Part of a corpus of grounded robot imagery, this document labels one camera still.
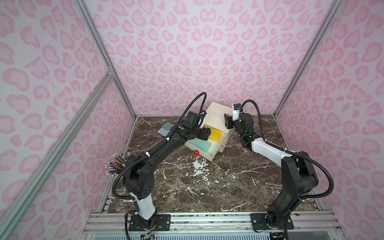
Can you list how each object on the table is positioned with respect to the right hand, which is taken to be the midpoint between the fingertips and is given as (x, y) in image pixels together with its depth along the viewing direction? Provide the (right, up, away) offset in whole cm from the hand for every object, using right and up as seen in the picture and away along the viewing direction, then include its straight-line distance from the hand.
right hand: (230, 113), depth 90 cm
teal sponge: (-16, -18, -10) cm, 26 cm away
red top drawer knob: (-21, -22, -10) cm, 32 cm away
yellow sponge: (-9, -13, -4) cm, 16 cm away
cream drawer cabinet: (-9, -2, +1) cm, 9 cm away
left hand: (-14, -10, -5) cm, 18 cm away
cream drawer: (-5, -21, +3) cm, 22 cm away
